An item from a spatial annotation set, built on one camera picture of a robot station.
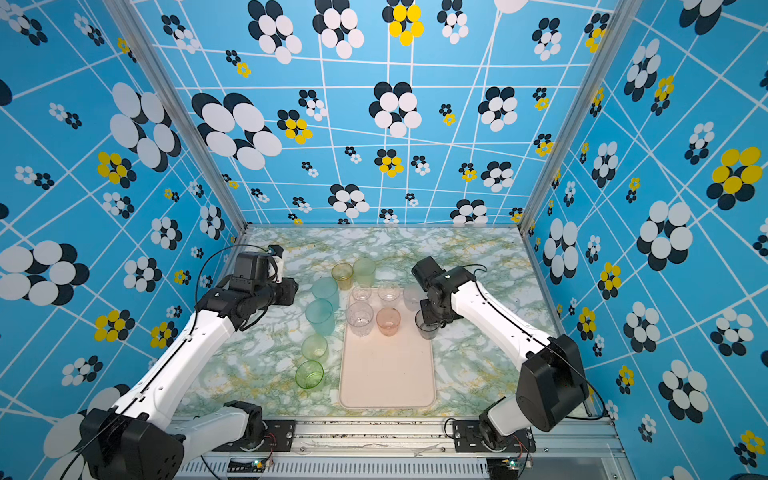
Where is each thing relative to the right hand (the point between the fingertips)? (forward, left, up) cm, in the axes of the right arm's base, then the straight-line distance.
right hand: (439, 317), depth 83 cm
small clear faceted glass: (+13, +15, -8) cm, 21 cm away
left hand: (+5, +40, +9) cm, 42 cm away
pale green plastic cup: (-5, +37, -10) cm, 38 cm away
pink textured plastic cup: (+3, +15, -7) cm, 17 cm away
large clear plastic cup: (+5, +24, -9) cm, 26 cm away
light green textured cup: (+21, +23, -5) cm, 32 cm away
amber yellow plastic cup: (+20, +31, -6) cm, 37 cm away
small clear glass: (+12, +24, -7) cm, 28 cm away
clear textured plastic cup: (+11, +7, -8) cm, 16 cm away
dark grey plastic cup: (-5, +4, +2) cm, 7 cm away
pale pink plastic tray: (-12, +13, -12) cm, 21 cm away
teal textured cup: (+14, +36, -7) cm, 39 cm away
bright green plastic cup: (-13, +37, -9) cm, 40 cm away
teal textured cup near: (+5, +36, -7) cm, 37 cm away
